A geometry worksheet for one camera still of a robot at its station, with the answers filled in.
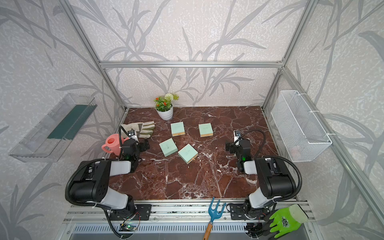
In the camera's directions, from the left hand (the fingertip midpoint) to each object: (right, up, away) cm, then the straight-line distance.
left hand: (139, 138), depth 94 cm
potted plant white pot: (+14, +21, +7) cm, 27 cm away
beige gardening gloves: (-2, +5, +12) cm, 13 cm away
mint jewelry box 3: (+19, -5, 0) cm, 19 cm away
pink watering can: (-13, -2, -7) cm, 15 cm away
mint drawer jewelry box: (+31, -9, -2) cm, 32 cm away
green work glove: (+81, -36, -23) cm, 92 cm away
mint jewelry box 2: (+43, +5, +11) cm, 44 cm away
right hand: (+61, 0, +1) cm, 61 cm away
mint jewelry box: (+23, +5, +11) cm, 26 cm away
